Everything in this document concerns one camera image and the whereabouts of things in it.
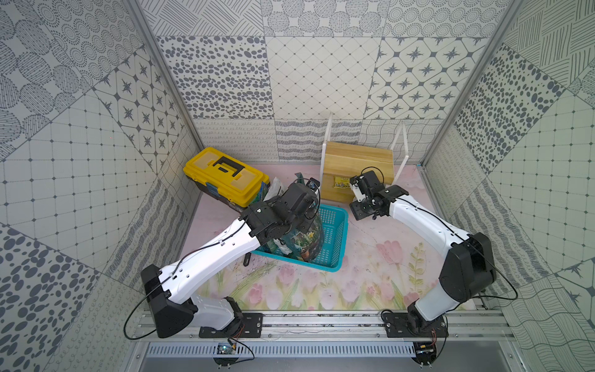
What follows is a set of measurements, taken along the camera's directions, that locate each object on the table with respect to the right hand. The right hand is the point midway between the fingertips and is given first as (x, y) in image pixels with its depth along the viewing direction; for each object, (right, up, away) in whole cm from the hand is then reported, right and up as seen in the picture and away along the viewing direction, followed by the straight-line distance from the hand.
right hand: (364, 209), depth 88 cm
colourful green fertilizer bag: (-25, +12, -13) cm, 30 cm away
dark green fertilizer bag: (-23, -12, -10) cm, 28 cm away
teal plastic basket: (-10, -7, +7) cm, 14 cm away
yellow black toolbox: (-53, +11, +3) cm, 55 cm away
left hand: (-23, +3, -17) cm, 28 cm away
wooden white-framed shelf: (-8, +19, +10) cm, 23 cm away
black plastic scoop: (-45, -19, 0) cm, 49 cm away
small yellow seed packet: (-6, +11, +18) cm, 22 cm away
